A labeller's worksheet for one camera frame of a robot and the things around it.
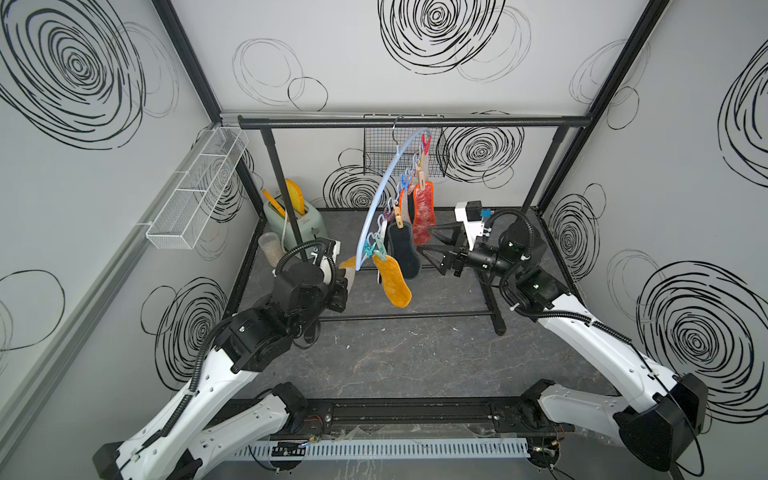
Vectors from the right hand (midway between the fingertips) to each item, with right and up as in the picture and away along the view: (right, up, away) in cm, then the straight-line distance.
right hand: (426, 241), depth 62 cm
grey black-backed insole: (-5, -1, +12) cm, 13 cm away
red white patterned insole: (+2, +7, +17) cm, 19 cm away
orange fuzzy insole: (-7, -10, +9) cm, 15 cm away
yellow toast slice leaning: (-47, +12, +39) cm, 62 cm away
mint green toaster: (-33, +4, +34) cm, 48 cm away
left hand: (-18, -7, +4) cm, 19 cm away
